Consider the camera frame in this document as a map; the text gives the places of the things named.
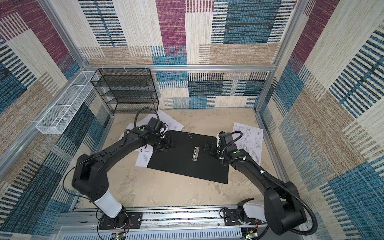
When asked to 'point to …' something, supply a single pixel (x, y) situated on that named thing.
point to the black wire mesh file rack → (125, 90)
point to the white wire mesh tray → (56, 120)
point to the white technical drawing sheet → (251, 141)
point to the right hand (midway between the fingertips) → (208, 152)
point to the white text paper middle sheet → (130, 126)
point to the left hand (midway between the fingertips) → (173, 145)
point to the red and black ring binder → (187, 157)
